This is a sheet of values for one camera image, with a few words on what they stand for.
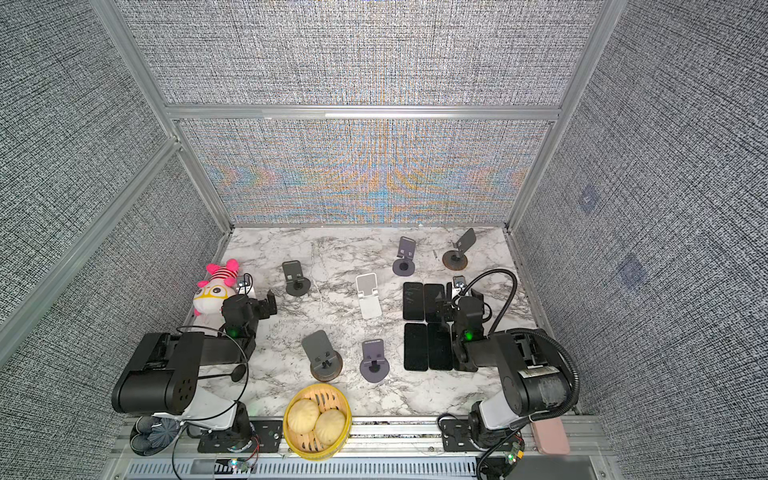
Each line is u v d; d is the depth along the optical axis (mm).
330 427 694
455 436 729
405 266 1068
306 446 702
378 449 730
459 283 796
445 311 836
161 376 450
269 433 732
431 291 1057
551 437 714
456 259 1076
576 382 424
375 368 836
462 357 694
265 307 841
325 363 804
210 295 920
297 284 1020
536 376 454
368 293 952
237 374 830
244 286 785
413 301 977
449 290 1000
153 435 719
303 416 703
